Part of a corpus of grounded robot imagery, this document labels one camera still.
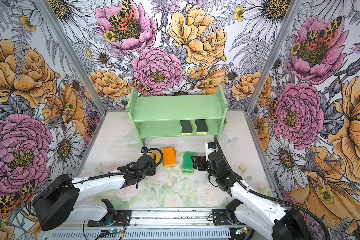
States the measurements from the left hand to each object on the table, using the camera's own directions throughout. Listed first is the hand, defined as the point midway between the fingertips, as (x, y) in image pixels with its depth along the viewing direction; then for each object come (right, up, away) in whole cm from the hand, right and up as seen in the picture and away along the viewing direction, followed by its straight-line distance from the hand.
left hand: (150, 168), depth 89 cm
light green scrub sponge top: (+22, +2, +1) cm, 22 cm away
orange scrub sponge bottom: (+14, +7, +6) cm, 17 cm away
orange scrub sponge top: (+10, +6, +5) cm, 13 cm away
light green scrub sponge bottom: (+21, -2, 0) cm, 21 cm away
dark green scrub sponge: (+31, +25, +5) cm, 40 cm away
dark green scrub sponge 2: (+22, +23, +5) cm, 32 cm away
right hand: (+27, +5, -6) cm, 28 cm away
